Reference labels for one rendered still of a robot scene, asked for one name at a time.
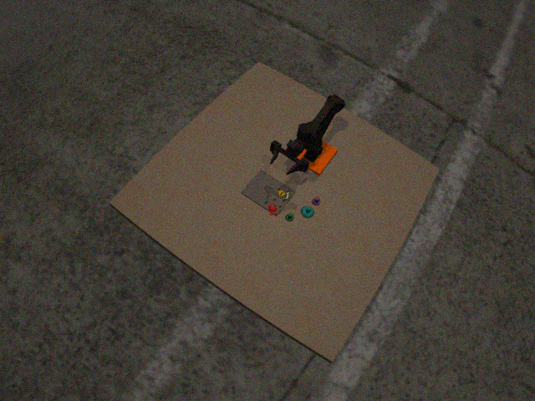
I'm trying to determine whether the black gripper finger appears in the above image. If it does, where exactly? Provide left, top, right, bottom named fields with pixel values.
left=270, top=146, right=279, bottom=164
left=287, top=160, right=303, bottom=175

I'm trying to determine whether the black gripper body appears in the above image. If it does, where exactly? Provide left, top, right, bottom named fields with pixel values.
left=270, top=140, right=310, bottom=172

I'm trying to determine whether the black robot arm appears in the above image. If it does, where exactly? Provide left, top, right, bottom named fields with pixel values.
left=287, top=94, right=346, bottom=162

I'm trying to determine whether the teal gear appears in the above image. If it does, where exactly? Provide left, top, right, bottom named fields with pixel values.
left=301, top=206, right=314, bottom=218

